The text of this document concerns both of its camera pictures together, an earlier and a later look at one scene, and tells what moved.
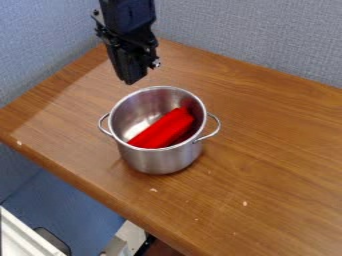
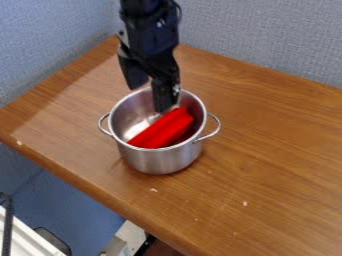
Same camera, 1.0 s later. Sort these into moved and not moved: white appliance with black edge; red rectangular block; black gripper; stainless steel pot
Moved: black gripper
Not moved: red rectangular block; stainless steel pot; white appliance with black edge
